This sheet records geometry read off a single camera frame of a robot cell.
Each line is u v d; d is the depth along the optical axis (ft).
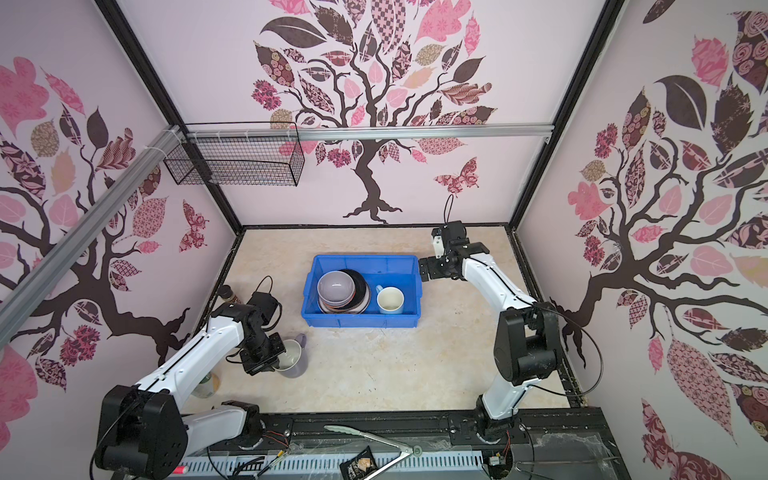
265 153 3.11
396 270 3.40
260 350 2.21
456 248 2.16
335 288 3.02
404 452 2.28
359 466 2.24
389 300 3.00
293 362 2.80
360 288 3.16
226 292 2.96
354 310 3.04
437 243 2.73
